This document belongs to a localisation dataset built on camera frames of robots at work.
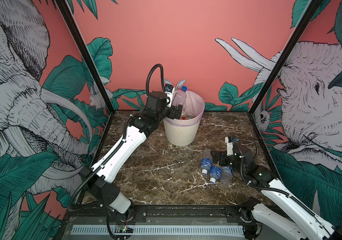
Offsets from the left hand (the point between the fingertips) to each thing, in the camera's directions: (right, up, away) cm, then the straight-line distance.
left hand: (173, 100), depth 70 cm
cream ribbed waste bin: (+5, -16, +17) cm, 24 cm away
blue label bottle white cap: (+19, -33, +17) cm, 42 cm away
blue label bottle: (+24, -39, +14) cm, 48 cm away
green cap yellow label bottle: (+10, -6, +30) cm, 32 cm away
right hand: (+22, -25, +6) cm, 34 cm away
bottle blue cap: (+4, +3, +13) cm, 14 cm away
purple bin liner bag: (+13, 0, +28) cm, 31 cm away
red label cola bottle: (+6, -7, +30) cm, 32 cm away
